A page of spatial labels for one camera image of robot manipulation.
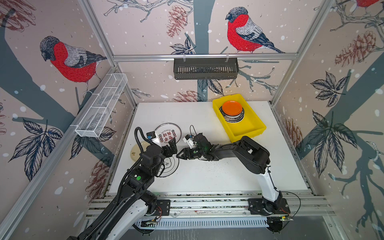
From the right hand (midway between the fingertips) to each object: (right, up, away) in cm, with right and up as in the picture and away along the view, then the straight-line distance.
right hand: (179, 158), depth 89 cm
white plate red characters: (-11, +14, +15) cm, 23 cm away
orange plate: (+37, +32, +18) cm, 52 cm away
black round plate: (+36, +24, +18) cm, 47 cm away
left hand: (-4, +14, -16) cm, 21 cm away
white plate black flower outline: (-5, -3, -1) cm, 6 cm away
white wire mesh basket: (-40, +23, -18) cm, 49 cm away
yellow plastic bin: (+50, +19, +16) cm, 56 cm away
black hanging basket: (+17, +60, +14) cm, 64 cm away
